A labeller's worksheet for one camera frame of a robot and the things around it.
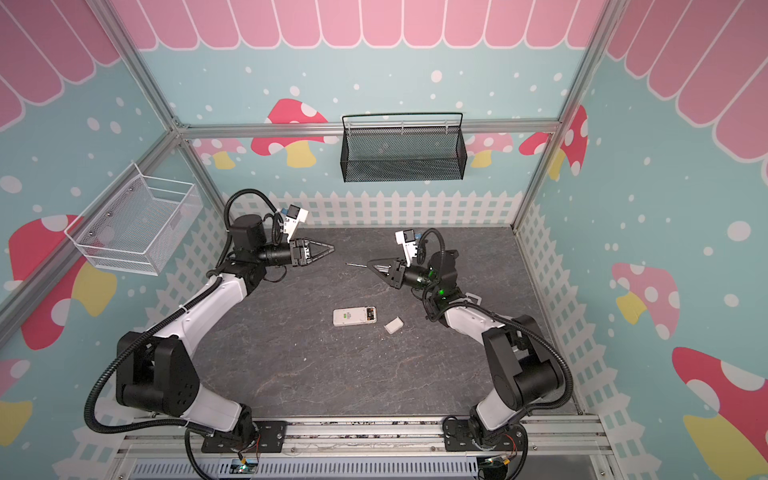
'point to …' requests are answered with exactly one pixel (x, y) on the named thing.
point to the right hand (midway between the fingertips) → (368, 265)
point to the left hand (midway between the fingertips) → (332, 255)
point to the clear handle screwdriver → (356, 265)
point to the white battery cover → (394, 324)
